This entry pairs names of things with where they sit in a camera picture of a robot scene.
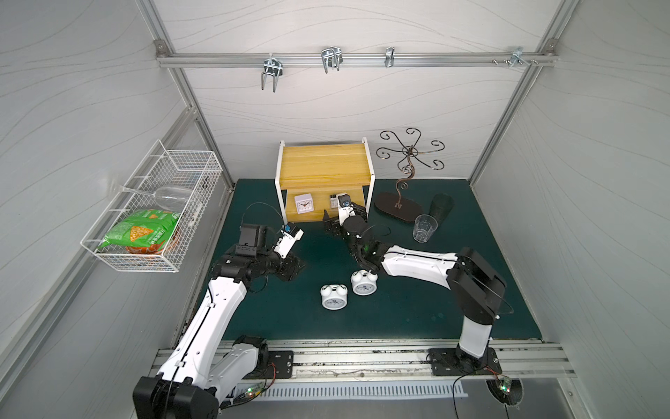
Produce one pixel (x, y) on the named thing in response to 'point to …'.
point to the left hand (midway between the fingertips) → (298, 259)
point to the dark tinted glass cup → (441, 207)
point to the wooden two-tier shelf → (322, 169)
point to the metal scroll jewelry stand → (399, 206)
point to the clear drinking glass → (423, 227)
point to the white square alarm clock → (304, 203)
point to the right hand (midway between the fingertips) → (340, 207)
